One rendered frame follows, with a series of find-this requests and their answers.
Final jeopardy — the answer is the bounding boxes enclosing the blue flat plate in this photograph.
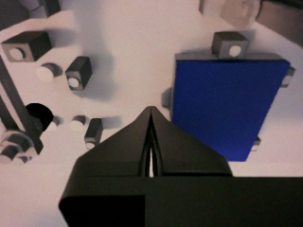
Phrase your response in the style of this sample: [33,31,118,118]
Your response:
[169,53,290,162]

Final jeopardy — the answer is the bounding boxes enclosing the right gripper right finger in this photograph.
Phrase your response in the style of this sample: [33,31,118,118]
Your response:
[151,106,234,177]

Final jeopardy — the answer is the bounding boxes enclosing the grey fixture plate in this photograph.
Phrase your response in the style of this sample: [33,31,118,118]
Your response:
[0,0,303,165]

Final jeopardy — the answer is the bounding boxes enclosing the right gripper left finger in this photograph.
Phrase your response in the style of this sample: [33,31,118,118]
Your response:
[67,106,152,181]

